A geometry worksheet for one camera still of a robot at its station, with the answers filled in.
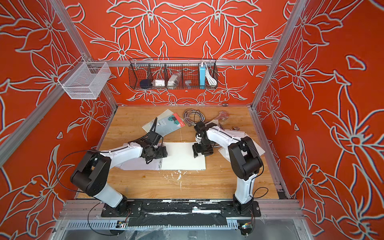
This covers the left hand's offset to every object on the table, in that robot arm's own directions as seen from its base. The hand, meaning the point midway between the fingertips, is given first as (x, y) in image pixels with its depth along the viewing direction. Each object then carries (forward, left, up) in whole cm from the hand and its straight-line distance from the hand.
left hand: (162, 153), depth 92 cm
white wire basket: (+30, +49, +32) cm, 66 cm away
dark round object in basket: (+37, +15, +26) cm, 48 cm away
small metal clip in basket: (+40, -13, +26) cm, 50 cm away
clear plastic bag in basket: (+35, -5, +31) cm, 47 cm away
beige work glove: (+25, -35, +4) cm, 43 cm away
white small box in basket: (+30, +3, +32) cm, 44 cm away
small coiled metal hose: (+32, -16, +1) cm, 36 cm away
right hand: (-1, -21, +4) cm, 22 cm away
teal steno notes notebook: (+23, +2, +1) cm, 23 cm away
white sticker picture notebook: (0, -11, -1) cm, 12 cm away
